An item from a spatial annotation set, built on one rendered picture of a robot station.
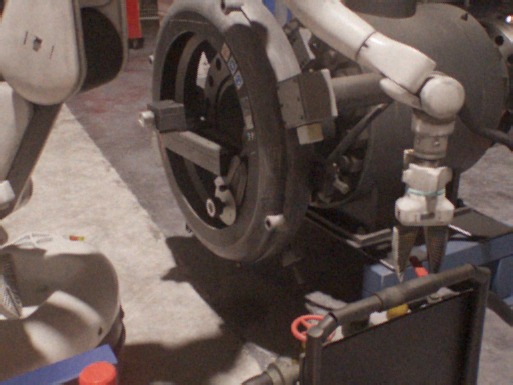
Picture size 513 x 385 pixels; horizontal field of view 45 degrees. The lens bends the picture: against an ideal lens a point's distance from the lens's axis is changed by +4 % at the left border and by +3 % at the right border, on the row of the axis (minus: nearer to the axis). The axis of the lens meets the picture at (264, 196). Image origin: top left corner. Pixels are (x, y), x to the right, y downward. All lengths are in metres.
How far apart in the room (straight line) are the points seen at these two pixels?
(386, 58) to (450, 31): 0.85
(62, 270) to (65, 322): 0.24
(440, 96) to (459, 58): 0.80
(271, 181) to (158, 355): 0.67
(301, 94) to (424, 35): 0.66
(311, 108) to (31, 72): 0.54
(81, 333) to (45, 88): 0.54
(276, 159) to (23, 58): 0.56
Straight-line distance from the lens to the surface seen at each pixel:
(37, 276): 1.65
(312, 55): 1.42
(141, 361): 1.81
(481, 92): 1.93
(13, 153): 1.30
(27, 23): 1.15
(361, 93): 1.40
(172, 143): 1.83
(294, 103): 1.31
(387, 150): 1.71
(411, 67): 1.09
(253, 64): 1.41
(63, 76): 1.14
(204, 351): 1.81
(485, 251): 1.99
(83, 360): 0.83
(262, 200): 1.44
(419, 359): 1.15
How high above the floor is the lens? 1.07
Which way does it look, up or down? 22 degrees down
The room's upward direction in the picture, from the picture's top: straight up
